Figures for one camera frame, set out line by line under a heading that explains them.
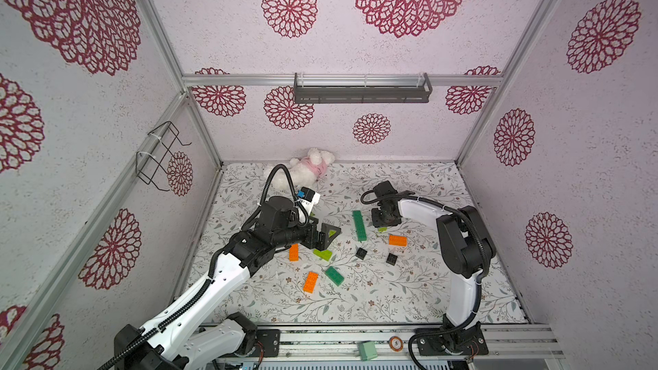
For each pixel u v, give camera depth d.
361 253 0.91
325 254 0.91
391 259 0.90
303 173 1.06
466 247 0.52
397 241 0.96
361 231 0.97
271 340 0.73
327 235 0.62
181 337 0.40
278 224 0.55
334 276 0.85
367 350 0.72
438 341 0.73
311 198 0.64
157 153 0.78
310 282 0.85
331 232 0.65
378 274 0.88
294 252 0.90
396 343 0.74
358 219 1.00
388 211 0.75
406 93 0.90
